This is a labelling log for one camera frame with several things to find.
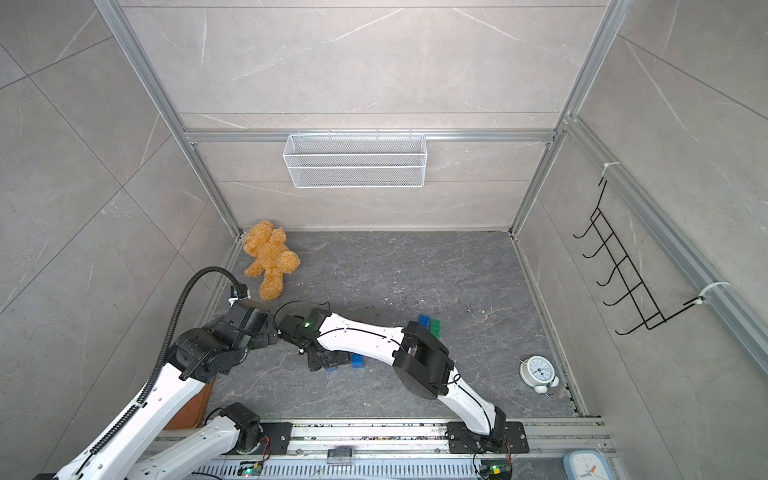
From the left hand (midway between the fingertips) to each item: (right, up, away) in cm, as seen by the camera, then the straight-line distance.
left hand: (258, 322), depth 73 cm
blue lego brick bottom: (+24, -14, +10) cm, 29 cm away
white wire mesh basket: (+21, +49, +27) cm, 60 cm away
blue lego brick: (+16, -16, +11) cm, 25 cm away
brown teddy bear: (-8, +17, +28) cm, 33 cm away
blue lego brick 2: (+44, -4, +20) cm, 49 cm away
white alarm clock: (+74, -15, +7) cm, 76 cm away
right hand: (+17, -14, +9) cm, 24 cm away
